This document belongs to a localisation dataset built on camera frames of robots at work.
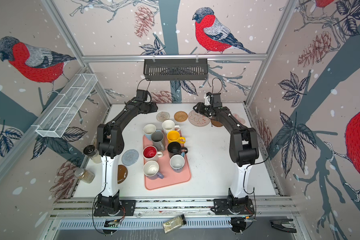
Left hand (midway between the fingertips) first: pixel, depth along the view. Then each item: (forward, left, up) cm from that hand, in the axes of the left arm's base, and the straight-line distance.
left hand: (154, 106), depth 102 cm
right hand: (-6, -27, +2) cm, 28 cm away
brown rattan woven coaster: (+1, -18, -12) cm, 22 cm away
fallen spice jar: (-65, -15, -9) cm, 68 cm away
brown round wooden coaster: (-5, -45, -14) cm, 47 cm away
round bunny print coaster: (-2, -31, -13) cm, 33 cm away
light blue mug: (-16, +3, -5) cm, 17 cm away
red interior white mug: (-30, +1, -11) cm, 32 cm away
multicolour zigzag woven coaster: (+3, -4, -14) cm, 15 cm away
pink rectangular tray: (-44, -13, -14) cm, 48 cm away
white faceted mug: (-12, -10, -6) cm, 17 cm away
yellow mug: (-18, -13, -10) cm, 25 cm away
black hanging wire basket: (+24, -15, +14) cm, 31 cm away
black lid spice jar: (-32, +33, -3) cm, 46 cm away
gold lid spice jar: (-45, +32, -6) cm, 55 cm away
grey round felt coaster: (-31, +14, -14) cm, 37 cm away
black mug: (-28, -15, -8) cm, 33 cm away
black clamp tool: (-66, -66, -11) cm, 94 cm away
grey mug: (-22, -4, -6) cm, 23 cm away
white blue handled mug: (-36, -16, -10) cm, 41 cm away
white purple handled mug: (-39, -1, -12) cm, 41 cm away
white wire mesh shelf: (-17, +43, +17) cm, 49 cm away
